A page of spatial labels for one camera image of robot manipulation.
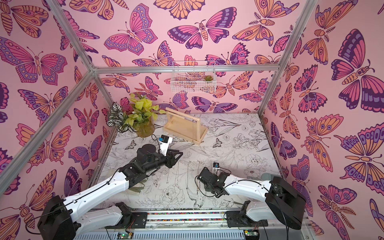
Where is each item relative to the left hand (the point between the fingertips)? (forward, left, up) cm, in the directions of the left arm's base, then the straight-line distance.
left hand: (182, 152), depth 75 cm
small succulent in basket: (+45, -15, +14) cm, 49 cm away
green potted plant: (+24, +28, +2) cm, 36 cm away
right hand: (-9, -15, -21) cm, 27 cm away
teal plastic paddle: (-4, -48, -21) cm, 53 cm away
